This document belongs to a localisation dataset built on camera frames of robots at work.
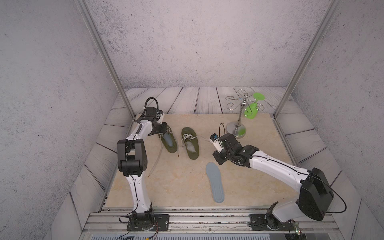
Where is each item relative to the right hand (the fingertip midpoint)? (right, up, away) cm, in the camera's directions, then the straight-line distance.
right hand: (216, 153), depth 83 cm
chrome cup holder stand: (+19, +28, +7) cm, 34 cm away
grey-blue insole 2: (0, -14, +8) cm, 16 cm away
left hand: (-30, +13, +18) cm, 37 cm away
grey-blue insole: (-30, +6, +19) cm, 36 cm away
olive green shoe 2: (-15, +5, +16) cm, 22 cm away
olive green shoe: (-25, 0, +13) cm, 28 cm away
